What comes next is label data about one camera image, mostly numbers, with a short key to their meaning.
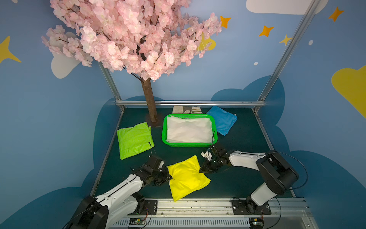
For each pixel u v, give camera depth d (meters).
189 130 0.99
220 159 0.72
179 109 1.22
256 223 0.73
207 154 0.86
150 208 0.74
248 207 0.66
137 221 0.72
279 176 0.46
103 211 0.42
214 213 0.74
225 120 1.11
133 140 0.98
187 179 0.82
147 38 0.56
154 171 0.66
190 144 0.92
